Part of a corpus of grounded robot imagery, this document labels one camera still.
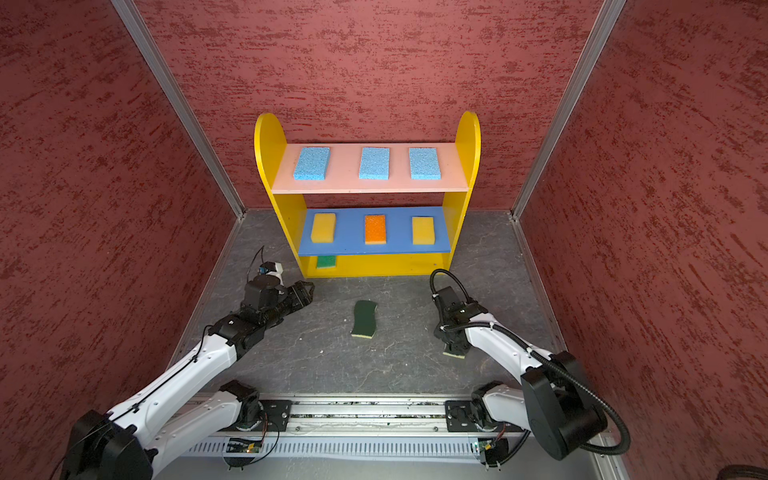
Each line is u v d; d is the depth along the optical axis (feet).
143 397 1.43
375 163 2.46
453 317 2.13
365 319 2.96
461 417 2.42
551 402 1.37
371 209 3.31
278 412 2.44
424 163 2.49
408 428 2.42
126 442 1.26
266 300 2.08
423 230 3.11
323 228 3.11
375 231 3.10
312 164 2.43
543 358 1.47
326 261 3.38
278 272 2.46
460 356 2.75
